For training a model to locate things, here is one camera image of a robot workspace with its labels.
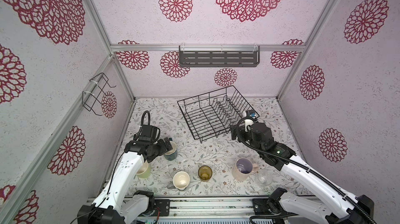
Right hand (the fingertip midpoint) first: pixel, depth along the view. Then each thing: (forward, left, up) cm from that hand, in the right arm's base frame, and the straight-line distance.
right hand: (239, 122), depth 75 cm
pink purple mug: (-13, -4, -23) cm, 27 cm away
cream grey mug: (-21, +29, -23) cm, 42 cm away
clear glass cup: (-17, -15, -26) cm, 35 cm away
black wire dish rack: (+26, +12, -24) cm, 37 cm away
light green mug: (-19, +46, -15) cm, 52 cm away
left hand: (-10, +37, -14) cm, 41 cm away
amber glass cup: (-16, +16, -24) cm, 33 cm away
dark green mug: (-10, +34, -16) cm, 39 cm away
